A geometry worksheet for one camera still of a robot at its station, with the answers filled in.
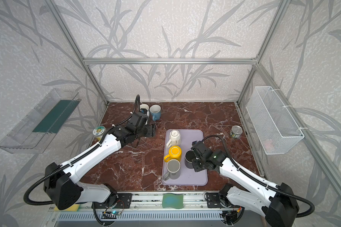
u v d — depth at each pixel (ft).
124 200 2.42
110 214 2.37
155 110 3.41
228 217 2.37
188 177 2.71
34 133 2.07
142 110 2.31
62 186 1.26
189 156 2.71
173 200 2.40
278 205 1.26
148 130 2.36
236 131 3.16
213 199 2.43
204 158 1.92
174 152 2.70
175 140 2.90
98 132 3.01
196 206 2.39
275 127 2.01
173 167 2.75
